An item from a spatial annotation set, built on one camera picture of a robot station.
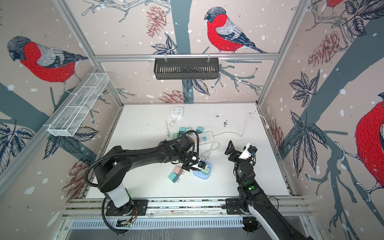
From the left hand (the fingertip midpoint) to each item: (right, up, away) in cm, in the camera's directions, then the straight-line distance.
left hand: (201, 165), depth 81 cm
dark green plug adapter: (-17, +14, +20) cm, 30 cm away
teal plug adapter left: (-13, +17, +22) cm, 30 cm away
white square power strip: (-18, +31, +33) cm, 49 cm away
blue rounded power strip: (+1, -6, +1) cm, 7 cm away
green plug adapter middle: (-8, +18, +23) cm, 30 cm away
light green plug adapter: (+2, -3, -1) cm, 4 cm away
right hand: (+19, +11, -1) cm, 22 cm away
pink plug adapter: (-13, -4, +3) cm, 14 cm away
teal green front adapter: (-15, -7, +1) cm, 17 cm away
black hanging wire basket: (-10, +62, +26) cm, 68 cm away
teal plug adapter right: (0, +18, +21) cm, 28 cm away
